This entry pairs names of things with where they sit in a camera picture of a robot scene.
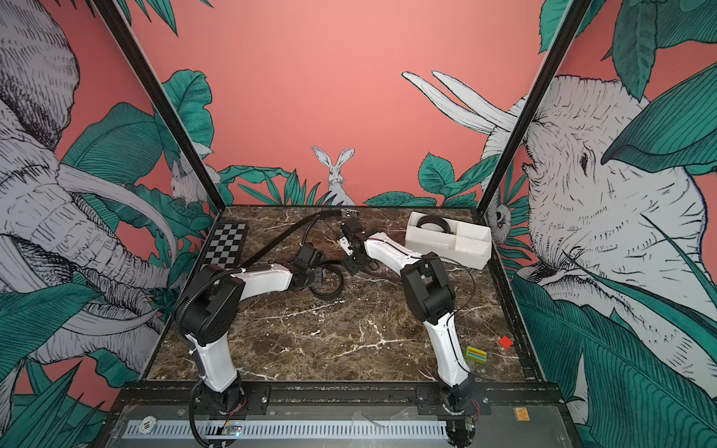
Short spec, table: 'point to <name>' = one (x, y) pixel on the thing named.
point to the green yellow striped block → (476, 355)
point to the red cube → (506, 342)
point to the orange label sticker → (521, 413)
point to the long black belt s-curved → (435, 219)
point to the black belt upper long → (260, 253)
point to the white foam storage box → (457, 243)
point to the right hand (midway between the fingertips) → (354, 259)
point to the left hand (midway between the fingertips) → (316, 277)
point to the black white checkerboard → (225, 244)
